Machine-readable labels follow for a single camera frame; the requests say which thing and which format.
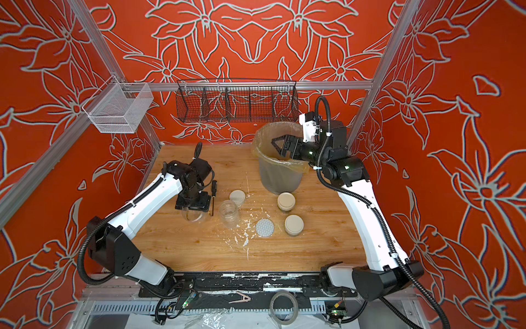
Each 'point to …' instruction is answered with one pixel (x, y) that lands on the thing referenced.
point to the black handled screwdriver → (214, 192)
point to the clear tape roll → (296, 308)
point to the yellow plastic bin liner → (263, 149)
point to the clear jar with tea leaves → (229, 214)
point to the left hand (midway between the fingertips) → (199, 207)
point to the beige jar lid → (238, 197)
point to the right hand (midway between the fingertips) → (281, 139)
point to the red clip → (244, 298)
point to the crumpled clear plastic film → (216, 319)
